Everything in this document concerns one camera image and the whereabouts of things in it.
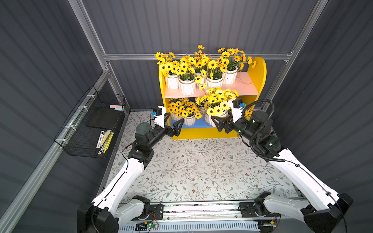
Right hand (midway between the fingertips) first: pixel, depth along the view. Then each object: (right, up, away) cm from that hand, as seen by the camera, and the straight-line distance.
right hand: (222, 111), depth 64 cm
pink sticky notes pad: (-58, +4, +20) cm, 61 cm away
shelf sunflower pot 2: (-15, -1, +16) cm, 22 cm away
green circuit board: (-37, -57, +7) cm, 68 cm away
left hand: (-21, -2, +4) cm, 22 cm away
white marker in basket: (-59, -12, +6) cm, 60 cm away
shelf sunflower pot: (-23, +2, +19) cm, 30 cm away
